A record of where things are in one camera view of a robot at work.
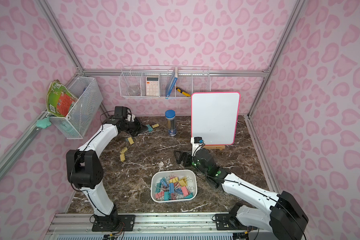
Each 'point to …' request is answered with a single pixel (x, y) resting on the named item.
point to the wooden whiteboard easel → (215, 147)
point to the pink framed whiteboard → (215, 117)
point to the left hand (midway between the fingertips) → (147, 123)
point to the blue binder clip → (171, 188)
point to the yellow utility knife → (185, 93)
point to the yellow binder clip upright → (131, 141)
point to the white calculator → (152, 86)
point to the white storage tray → (185, 182)
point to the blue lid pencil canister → (170, 115)
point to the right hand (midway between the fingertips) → (179, 152)
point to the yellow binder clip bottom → (122, 157)
